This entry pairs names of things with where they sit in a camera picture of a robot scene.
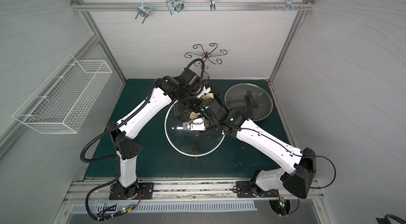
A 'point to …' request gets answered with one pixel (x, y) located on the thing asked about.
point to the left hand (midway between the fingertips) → (205, 111)
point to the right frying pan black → (253, 101)
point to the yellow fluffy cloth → (195, 115)
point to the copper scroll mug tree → (205, 56)
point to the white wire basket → (63, 103)
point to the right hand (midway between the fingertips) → (199, 117)
